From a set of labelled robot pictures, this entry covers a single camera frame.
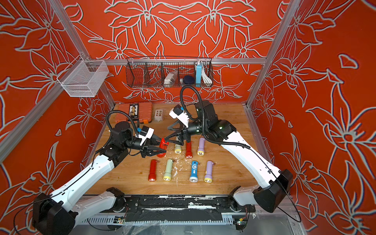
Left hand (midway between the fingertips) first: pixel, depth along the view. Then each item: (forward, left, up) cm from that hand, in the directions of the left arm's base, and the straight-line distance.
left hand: (165, 146), depth 63 cm
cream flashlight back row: (+12, -3, -26) cm, 28 cm away
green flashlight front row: (-4, +1, -26) cm, 26 cm away
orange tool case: (+42, +26, -25) cm, 55 cm away
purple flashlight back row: (+13, -17, -25) cm, 33 cm away
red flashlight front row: (-3, +10, -27) cm, 29 cm away
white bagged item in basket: (+47, +5, +2) cm, 48 cm away
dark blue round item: (+49, -7, +1) cm, 50 cm away
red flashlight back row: (+9, -10, -26) cm, 29 cm away
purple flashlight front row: (-4, -21, -26) cm, 34 cm away
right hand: (+2, 0, +7) cm, 7 cm away
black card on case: (+40, +33, -22) cm, 56 cm away
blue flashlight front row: (-4, -13, -25) cm, 29 cm away
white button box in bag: (+39, +15, -24) cm, 48 cm away
